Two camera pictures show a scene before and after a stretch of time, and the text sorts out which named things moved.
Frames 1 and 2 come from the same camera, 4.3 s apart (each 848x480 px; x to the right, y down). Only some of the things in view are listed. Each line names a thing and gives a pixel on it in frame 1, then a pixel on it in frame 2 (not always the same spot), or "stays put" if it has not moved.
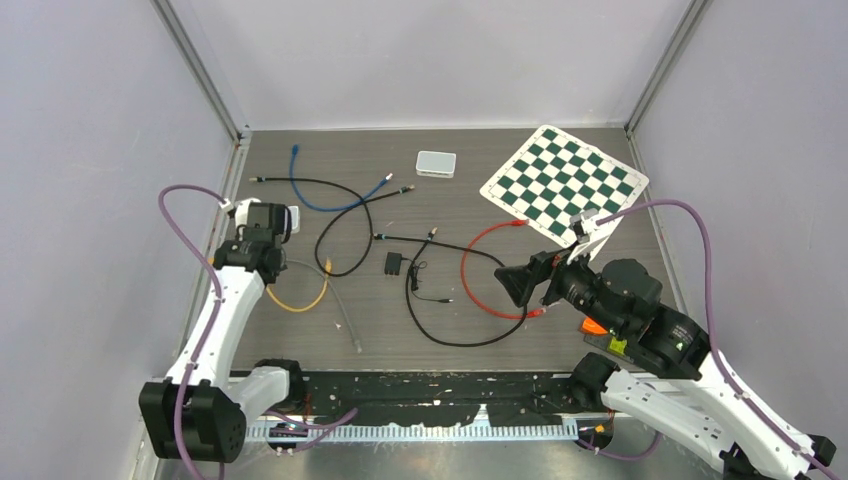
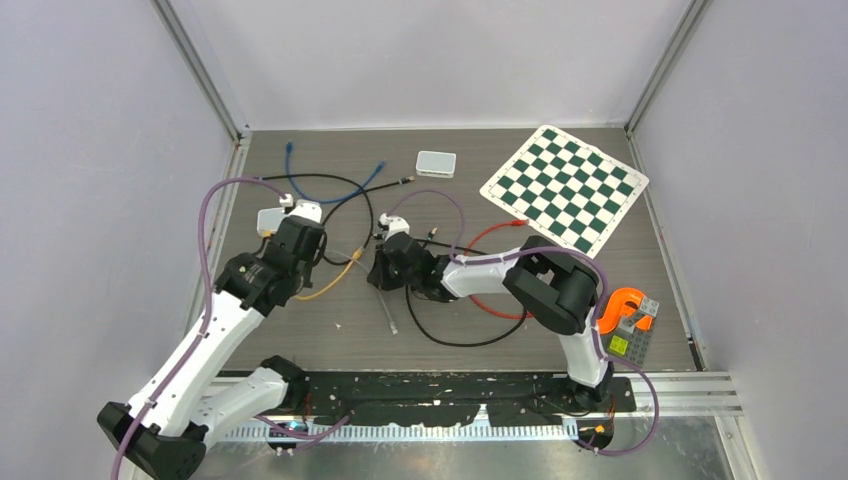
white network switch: (435, 164) stays put
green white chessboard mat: (554, 176) stays put
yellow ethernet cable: (328, 267) -> (356, 255)
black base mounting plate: (430, 398) stays put
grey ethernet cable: (346, 314) -> (393, 324)
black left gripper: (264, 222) -> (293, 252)
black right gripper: (519, 279) -> (379, 276)
